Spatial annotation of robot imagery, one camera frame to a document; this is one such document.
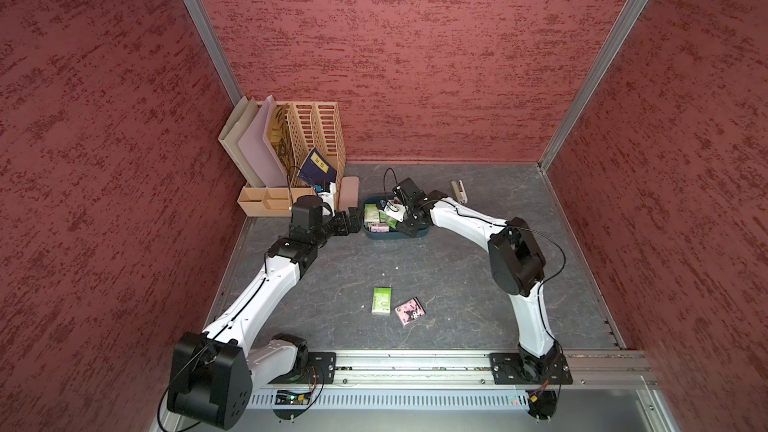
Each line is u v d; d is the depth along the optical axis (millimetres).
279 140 1001
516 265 538
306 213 599
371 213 977
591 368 763
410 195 762
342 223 715
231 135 871
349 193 1093
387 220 953
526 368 648
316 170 1063
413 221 771
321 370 741
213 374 387
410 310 811
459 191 1097
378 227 952
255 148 910
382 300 830
